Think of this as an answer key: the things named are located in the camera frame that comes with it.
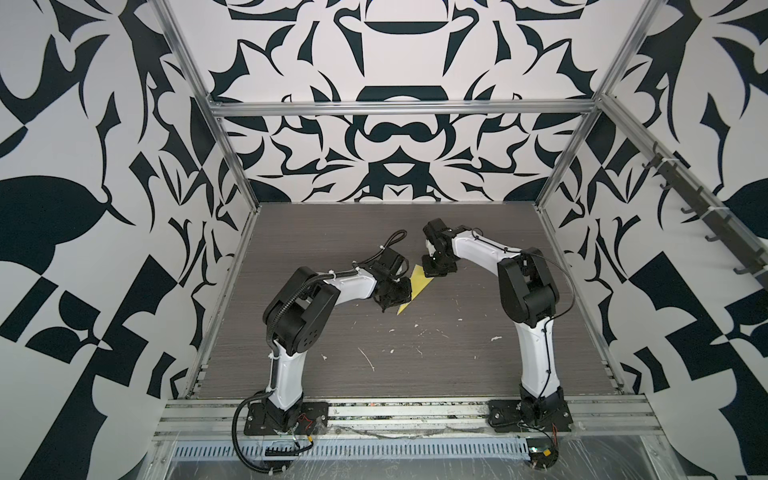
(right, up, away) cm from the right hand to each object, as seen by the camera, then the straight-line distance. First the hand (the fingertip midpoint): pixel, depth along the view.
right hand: (433, 269), depth 101 cm
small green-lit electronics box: (+21, -39, -30) cm, 53 cm away
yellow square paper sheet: (-5, -4, -2) cm, 7 cm away
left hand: (-6, -7, -7) cm, 12 cm away
